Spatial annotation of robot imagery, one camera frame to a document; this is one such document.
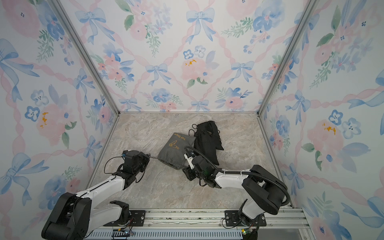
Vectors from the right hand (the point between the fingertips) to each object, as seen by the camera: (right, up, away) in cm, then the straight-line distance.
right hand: (181, 163), depth 89 cm
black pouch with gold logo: (+18, +6, +1) cm, 19 cm away
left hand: (-18, +6, +1) cm, 19 cm away
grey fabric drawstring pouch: (-6, +7, +3) cm, 9 cm away
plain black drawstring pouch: (+16, +16, +4) cm, 23 cm away
